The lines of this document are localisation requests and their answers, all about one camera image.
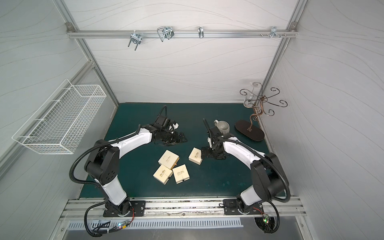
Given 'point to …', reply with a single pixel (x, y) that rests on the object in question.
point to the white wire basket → (60, 124)
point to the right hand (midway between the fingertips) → (209, 156)
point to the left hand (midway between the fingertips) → (183, 143)
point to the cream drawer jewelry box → (195, 156)
